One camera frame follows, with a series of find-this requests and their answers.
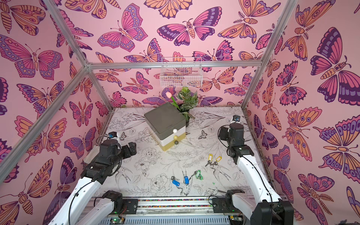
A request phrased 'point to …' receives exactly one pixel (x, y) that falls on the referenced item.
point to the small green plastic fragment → (213, 183)
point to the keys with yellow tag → (210, 159)
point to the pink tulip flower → (169, 95)
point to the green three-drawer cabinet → (167, 124)
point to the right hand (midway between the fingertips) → (225, 127)
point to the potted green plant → (190, 100)
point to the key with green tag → (198, 176)
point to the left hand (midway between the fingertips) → (130, 144)
